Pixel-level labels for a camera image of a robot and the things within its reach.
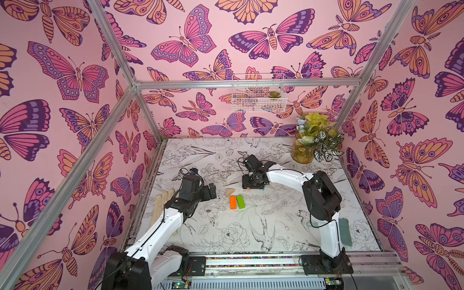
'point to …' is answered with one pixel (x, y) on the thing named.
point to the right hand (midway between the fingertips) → (247, 183)
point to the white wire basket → (256, 99)
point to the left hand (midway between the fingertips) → (209, 186)
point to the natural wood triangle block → (229, 191)
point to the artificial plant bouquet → (315, 131)
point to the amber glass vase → (300, 153)
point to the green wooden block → (240, 202)
